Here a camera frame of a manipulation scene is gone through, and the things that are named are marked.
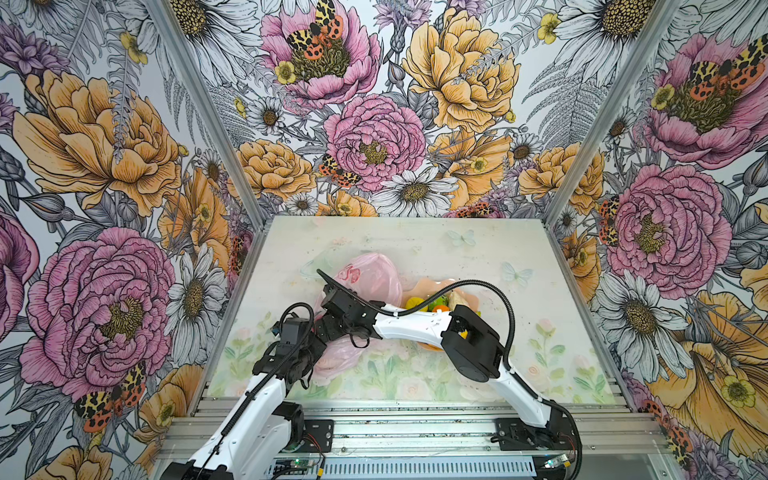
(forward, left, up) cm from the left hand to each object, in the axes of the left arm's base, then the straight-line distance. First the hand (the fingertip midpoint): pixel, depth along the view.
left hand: (320, 354), depth 86 cm
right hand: (+7, -3, 0) cm, 7 cm away
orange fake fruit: (-4, -30, +33) cm, 45 cm away
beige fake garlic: (+14, -39, +5) cm, 42 cm away
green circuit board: (-25, +1, -2) cm, 25 cm away
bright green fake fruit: (+14, -36, +6) cm, 38 cm away
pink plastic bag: (+23, -16, +5) cm, 28 cm away
